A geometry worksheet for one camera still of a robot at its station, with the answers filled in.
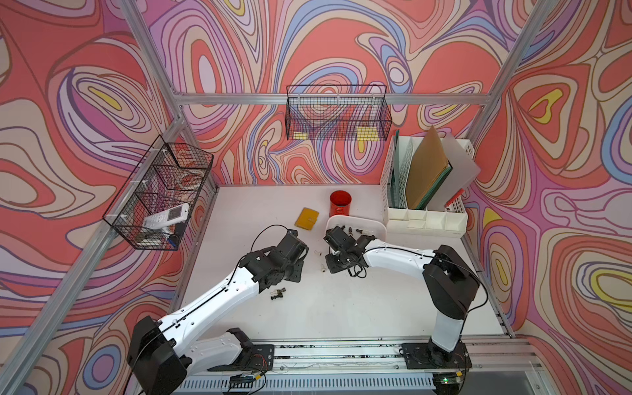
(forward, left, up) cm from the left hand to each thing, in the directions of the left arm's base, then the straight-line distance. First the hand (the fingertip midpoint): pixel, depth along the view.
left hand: (297, 267), depth 79 cm
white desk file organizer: (+24, -60, -6) cm, 65 cm away
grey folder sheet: (+28, -58, +16) cm, 67 cm away
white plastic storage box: (+25, -24, -11) cm, 37 cm away
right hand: (+4, -13, -11) cm, 18 cm away
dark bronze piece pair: (-3, +7, -13) cm, 15 cm away
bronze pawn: (+22, -24, -11) cm, 35 cm away
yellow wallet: (+28, -2, -11) cm, 30 cm away
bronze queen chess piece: (+23, -20, -12) cm, 33 cm away
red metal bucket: (+30, -16, -2) cm, 34 cm away
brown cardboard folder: (+44, -52, +8) cm, 69 cm away
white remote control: (+7, +33, +20) cm, 39 cm away
